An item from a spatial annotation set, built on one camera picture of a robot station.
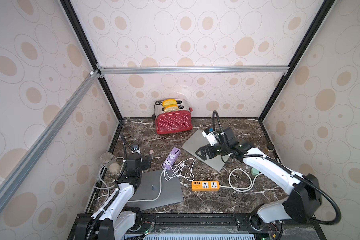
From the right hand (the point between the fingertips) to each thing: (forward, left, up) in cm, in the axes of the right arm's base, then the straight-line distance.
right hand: (200, 152), depth 80 cm
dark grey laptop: (-14, +24, -18) cm, 33 cm away
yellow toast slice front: (+30, +19, +4) cm, 36 cm away
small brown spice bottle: (+10, -43, -11) cm, 46 cm away
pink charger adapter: (+8, +31, -14) cm, 35 cm away
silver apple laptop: (+21, +4, -17) cm, 27 cm away
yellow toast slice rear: (+37, +21, +4) cm, 43 cm away
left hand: (0, +34, -6) cm, 34 cm away
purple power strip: (+4, +17, -15) cm, 23 cm away
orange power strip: (-12, -3, -15) cm, 20 cm away
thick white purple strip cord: (-22, +30, -16) cm, 41 cm away
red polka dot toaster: (+26, +21, -4) cm, 34 cm away
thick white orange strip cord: (-12, -22, -18) cm, 31 cm away
